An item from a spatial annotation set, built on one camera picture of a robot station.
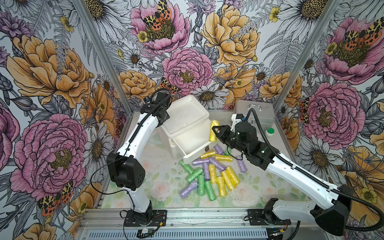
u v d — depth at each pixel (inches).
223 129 24.3
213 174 34.3
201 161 36.1
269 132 38.3
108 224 28.9
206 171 34.4
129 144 19.0
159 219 29.0
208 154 37.1
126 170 17.9
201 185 32.7
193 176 33.8
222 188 32.7
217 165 35.3
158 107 22.8
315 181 16.8
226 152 37.9
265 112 40.0
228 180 33.4
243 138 20.7
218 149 38.2
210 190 32.0
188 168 35.2
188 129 31.9
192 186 32.1
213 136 26.8
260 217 29.5
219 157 36.2
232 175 33.6
